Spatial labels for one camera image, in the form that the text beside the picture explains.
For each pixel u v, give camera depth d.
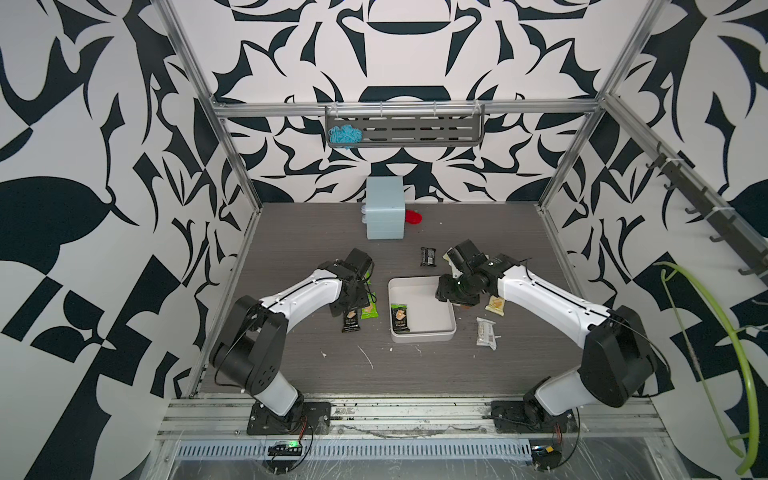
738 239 0.55
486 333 0.87
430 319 0.89
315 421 0.74
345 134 0.91
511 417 0.73
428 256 1.04
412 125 0.93
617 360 0.42
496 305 0.91
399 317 0.88
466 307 0.91
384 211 1.01
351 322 0.89
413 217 1.15
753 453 0.50
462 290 0.72
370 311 0.91
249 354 0.44
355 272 0.70
